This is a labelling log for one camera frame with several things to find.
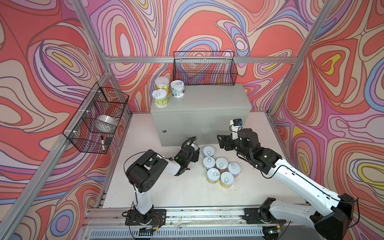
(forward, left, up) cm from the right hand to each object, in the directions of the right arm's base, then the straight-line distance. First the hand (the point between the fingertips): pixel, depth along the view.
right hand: (225, 138), depth 75 cm
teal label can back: (+3, +7, -18) cm, 19 cm away
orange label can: (-5, 0, -18) cm, 19 cm away
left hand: (+8, +15, -21) cm, 27 cm away
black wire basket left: (+4, +65, +8) cm, 66 cm away
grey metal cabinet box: (+13, +10, +7) cm, 17 cm away
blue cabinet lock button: (+11, +34, -7) cm, 36 cm away
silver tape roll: (+6, +58, +9) cm, 59 cm away
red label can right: (-8, -7, -19) cm, 22 cm away
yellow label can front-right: (-14, -1, -18) cm, 23 cm away
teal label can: (-4, +8, -18) cm, 20 cm away
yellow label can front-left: (-12, +6, -19) cm, 23 cm away
